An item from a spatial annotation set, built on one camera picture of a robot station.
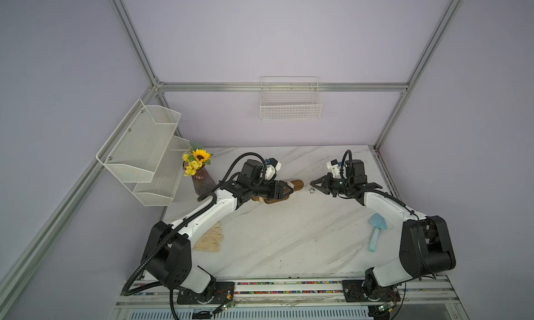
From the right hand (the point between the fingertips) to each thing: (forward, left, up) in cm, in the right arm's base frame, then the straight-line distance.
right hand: (312, 186), depth 86 cm
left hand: (-6, +12, +5) cm, 14 cm away
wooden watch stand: (+5, +5, -7) cm, 10 cm away
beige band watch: (+5, +9, -5) cm, 11 cm away
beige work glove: (-17, +44, -13) cm, 49 cm away
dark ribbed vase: (+6, +49, -4) cm, 50 cm away
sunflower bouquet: (+6, +48, +11) cm, 50 cm away
